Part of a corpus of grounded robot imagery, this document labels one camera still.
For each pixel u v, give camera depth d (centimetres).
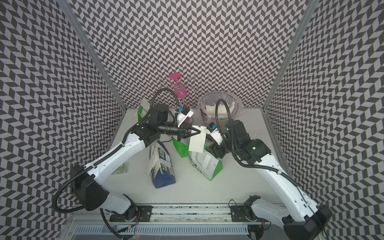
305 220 36
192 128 64
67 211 43
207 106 96
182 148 87
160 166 62
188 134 63
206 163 69
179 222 71
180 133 59
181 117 60
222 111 94
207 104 93
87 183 40
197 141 68
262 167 44
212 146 60
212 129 59
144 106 89
